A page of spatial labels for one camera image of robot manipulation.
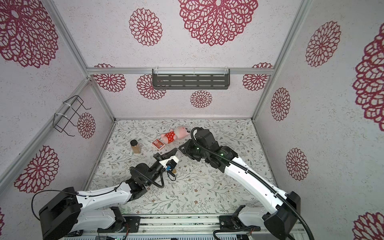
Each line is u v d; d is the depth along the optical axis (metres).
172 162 0.59
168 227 0.74
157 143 1.04
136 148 1.00
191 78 0.93
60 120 0.72
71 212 0.41
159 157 0.65
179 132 1.03
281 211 0.38
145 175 0.52
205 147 0.52
